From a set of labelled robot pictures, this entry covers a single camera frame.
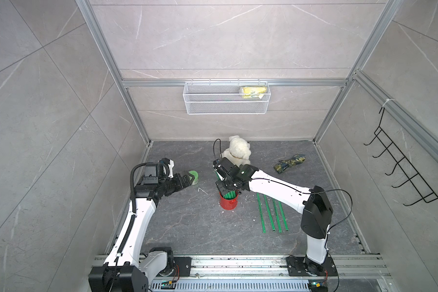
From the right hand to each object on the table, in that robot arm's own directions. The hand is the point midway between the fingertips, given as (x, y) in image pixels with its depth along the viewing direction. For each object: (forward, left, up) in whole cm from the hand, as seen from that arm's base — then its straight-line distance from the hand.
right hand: (222, 184), depth 84 cm
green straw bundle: (-3, -4, -5) cm, 7 cm away
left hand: (0, +16, +7) cm, 17 cm away
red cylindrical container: (-7, -3, -7) cm, 10 cm away
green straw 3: (-11, -27, -13) cm, 32 cm away
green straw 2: (-9, -23, -13) cm, 28 cm away
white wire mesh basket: (+46, -3, +17) cm, 49 cm away
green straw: (-9, -19, -14) cm, 25 cm away
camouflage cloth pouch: (+19, -35, -11) cm, 41 cm away
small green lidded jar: (+12, +16, -8) cm, 21 cm away
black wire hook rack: (+3, -69, +19) cm, 71 cm away
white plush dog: (+16, -8, +5) cm, 19 cm away
